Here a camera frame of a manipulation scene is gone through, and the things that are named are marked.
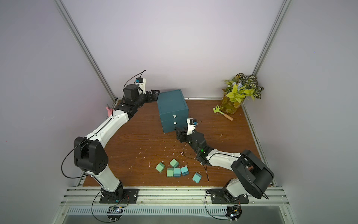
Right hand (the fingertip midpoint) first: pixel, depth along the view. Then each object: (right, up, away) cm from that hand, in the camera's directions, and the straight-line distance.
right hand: (179, 125), depth 81 cm
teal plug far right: (+10, -30, -3) cm, 31 cm away
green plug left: (-12, -25, 0) cm, 28 cm away
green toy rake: (+31, +9, +32) cm, 46 cm away
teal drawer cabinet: (-4, +9, +5) cm, 11 cm away
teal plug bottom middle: (-1, -28, -1) cm, 28 cm away
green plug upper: (-3, -24, +2) cm, 24 cm away
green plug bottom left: (-6, -28, -1) cm, 28 cm away
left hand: (-14, +21, +3) cm, 26 cm away
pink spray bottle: (-49, +9, +13) cm, 51 cm away
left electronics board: (-34, -46, -9) cm, 58 cm away
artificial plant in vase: (+37, +22, +9) cm, 44 cm away
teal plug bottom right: (+3, -27, -1) cm, 27 cm away
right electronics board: (+28, -44, -11) cm, 53 cm away
